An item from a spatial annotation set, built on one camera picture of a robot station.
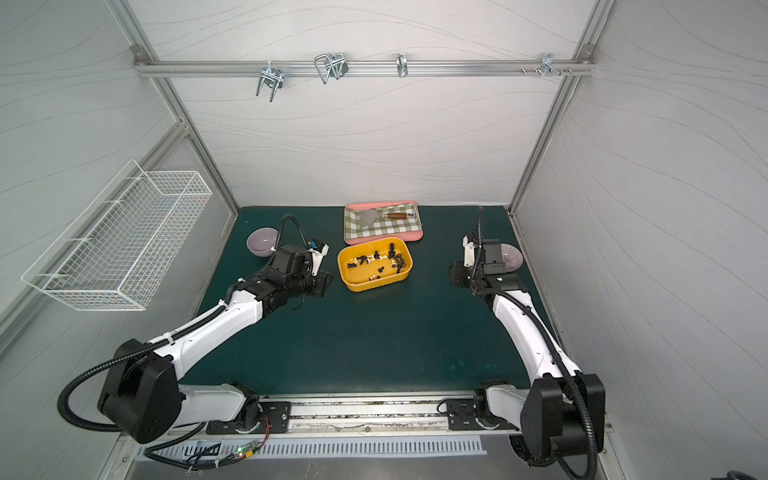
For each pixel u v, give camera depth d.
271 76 0.78
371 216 1.18
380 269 1.02
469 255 0.75
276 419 0.73
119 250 0.69
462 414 0.73
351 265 1.02
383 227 1.15
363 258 1.04
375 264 1.04
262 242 1.06
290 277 0.65
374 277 0.99
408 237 1.10
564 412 0.39
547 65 0.77
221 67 0.78
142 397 0.41
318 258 0.76
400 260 1.04
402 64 0.78
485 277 0.62
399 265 1.02
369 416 0.75
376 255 1.05
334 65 0.77
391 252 1.06
